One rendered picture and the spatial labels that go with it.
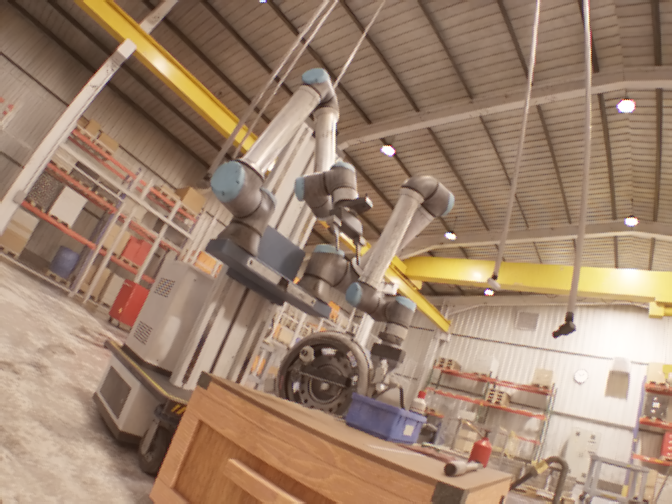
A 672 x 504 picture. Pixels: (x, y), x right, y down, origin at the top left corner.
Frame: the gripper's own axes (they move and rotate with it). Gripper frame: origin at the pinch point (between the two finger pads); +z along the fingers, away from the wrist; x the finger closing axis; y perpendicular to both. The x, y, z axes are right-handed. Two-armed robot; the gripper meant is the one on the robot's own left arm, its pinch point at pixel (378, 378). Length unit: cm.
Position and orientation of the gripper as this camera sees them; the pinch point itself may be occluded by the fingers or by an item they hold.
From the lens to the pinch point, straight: 158.3
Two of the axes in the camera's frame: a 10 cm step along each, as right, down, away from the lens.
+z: -3.6, 8.6, -3.6
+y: 4.7, 5.0, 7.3
